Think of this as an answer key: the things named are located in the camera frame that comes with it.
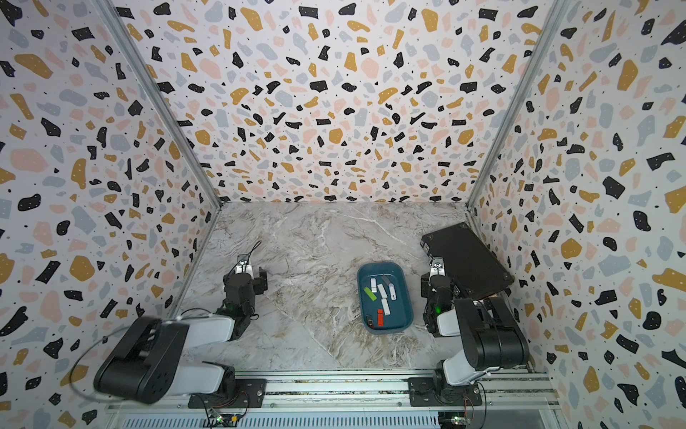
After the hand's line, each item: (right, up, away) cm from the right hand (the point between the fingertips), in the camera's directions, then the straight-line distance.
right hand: (441, 273), depth 93 cm
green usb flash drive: (-25, -7, 0) cm, 26 cm away
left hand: (-66, +2, -3) cm, 66 cm away
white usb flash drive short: (-24, -5, +2) cm, 24 cm away
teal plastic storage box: (-20, -8, -1) cm, 21 cm away
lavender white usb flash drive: (-17, -5, +1) cm, 18 cm away
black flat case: (+13, +1, +7) cm, 15 cm away
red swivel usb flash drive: (-25, -15, -8) cm, 30 cm away
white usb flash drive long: (-20, -11, -4) cm, 23 cm away
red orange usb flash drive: (-22, -14, -6) cm, 27 cm away
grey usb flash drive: (-19, -3, +4) cm, 20 cm away
